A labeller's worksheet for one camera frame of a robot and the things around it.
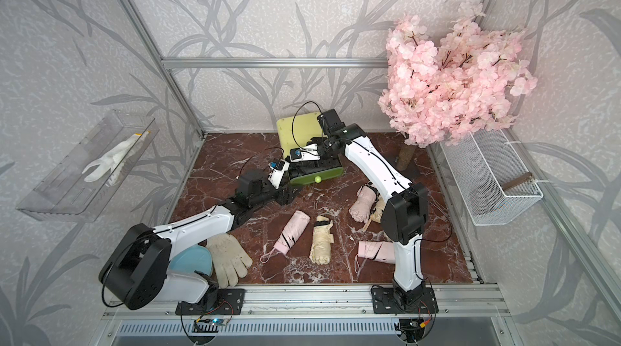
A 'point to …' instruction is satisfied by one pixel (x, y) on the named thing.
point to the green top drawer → (307, 171)
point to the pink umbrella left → (289, 234)
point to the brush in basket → (517, 181)
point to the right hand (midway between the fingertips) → (309, 152)
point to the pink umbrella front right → (380, 251)
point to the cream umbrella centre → (323, 240)
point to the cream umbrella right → (377, 216)
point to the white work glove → (230, 260)
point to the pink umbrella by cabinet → (365, 203)
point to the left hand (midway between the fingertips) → (297, 183)
